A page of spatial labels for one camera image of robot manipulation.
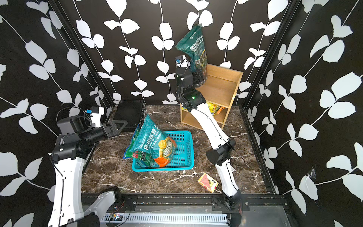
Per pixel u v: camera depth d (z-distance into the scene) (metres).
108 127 0.57
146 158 0.78
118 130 0.58
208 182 0.80
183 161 0.90
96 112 0.58
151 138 0.78
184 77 0.50
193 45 0.69
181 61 0.59
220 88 0.90
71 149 0.44
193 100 0.53
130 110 1.12
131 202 0.73
